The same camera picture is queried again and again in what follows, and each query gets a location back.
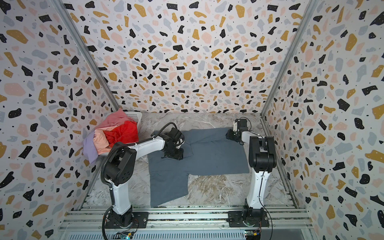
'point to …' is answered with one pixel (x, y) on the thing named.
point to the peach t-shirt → (100, 141)
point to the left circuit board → (125, 235)
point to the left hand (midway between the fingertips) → (181, 155)
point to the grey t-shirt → (206, 151)
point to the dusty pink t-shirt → (116, 118)
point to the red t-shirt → (127, 133)
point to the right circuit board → (252, 234)
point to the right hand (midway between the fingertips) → (228, 131)
